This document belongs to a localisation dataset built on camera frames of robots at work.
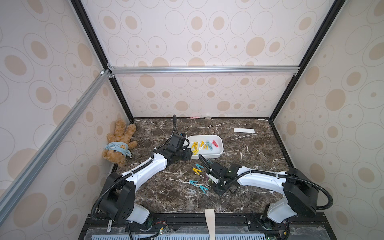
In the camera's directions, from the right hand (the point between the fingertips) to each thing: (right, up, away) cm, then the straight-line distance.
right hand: (220, 187), depth 84 cm
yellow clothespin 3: (-14, +8, +7) cm, 17 cm away
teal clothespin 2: (-15, +2, +3) cm, 16 cm away
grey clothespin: (-16, -2, -1) cm, 16 cm away
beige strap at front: (-7, -12, -10) cm, 17 cm away
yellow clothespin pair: (-14, +18, +15) cm, 28 cm away
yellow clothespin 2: (-8, +21, +16) cm, 28 cm away
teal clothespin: (-10, -1, +1) cm, 10 cm away
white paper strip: (+23, +33, +29) cm, 49 cm away
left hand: (-16, +20, +1) cm, 25 cm away
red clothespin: (-1, +24, +19) cm, 30 cm away
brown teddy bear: (-62, +24, +8) cm, 67 cm away
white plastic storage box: (-4, +22, +17) cm, 28 cm away
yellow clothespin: (-10, +24, +19) cm, 32 cm away
